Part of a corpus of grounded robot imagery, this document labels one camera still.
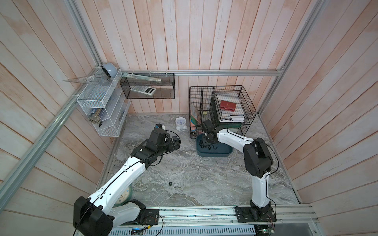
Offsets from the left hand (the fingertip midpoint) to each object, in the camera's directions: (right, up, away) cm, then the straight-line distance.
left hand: (172, 144), depth 79 cm
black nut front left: (-2, -24, +5) cm, 24 cm away
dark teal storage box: (+31, -6, +17) cm, 36 cm away
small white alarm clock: (+3, +12, +32) cm, 34 cm away
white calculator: (-19, +35, +19) cm, 44 cm away
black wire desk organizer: (+23, +30, +38) cm, 54 cm away
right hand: (+22, +1, +21) cm, 31 cm away
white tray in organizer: (+38, +15, +14) cm, 44 cm away
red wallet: (+37, +23, +17) cm, 47 cm away
